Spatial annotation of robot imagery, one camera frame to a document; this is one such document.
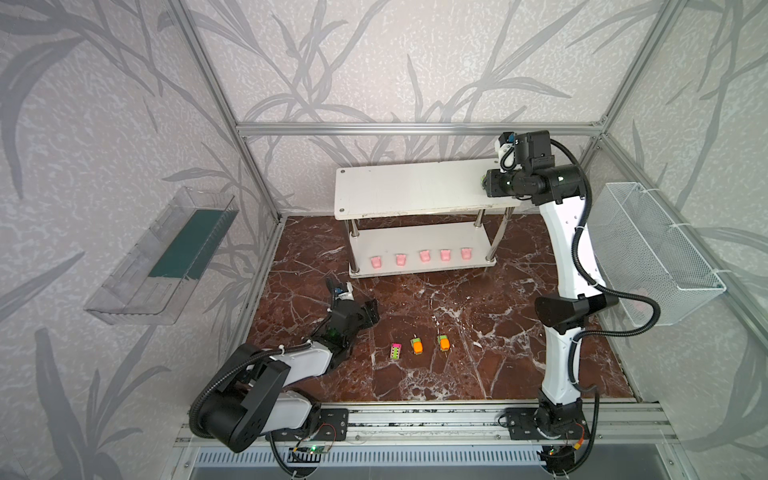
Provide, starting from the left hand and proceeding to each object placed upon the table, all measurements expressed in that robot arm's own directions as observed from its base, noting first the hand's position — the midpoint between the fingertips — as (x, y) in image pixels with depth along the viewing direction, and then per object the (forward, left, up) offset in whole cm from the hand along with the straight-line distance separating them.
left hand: (372, 295), depth 91 cm
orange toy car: (-14, -14, -3) cm, 20 cm away
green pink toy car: (-16, -7, -3) cm, 18 cm away
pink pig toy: (+11, -1, +2) cm, 11 cm away
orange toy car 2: (-13, -22, -3) cm, 25 cm away
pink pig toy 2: (+12, -9, +1) cm, 15 cm away
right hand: (+20, -33, +32) cm, 50 cm away
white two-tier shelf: (+39, -16, -6) cm, 43 cm away
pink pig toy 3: (+14, -17, +1) cm, 22 cm away
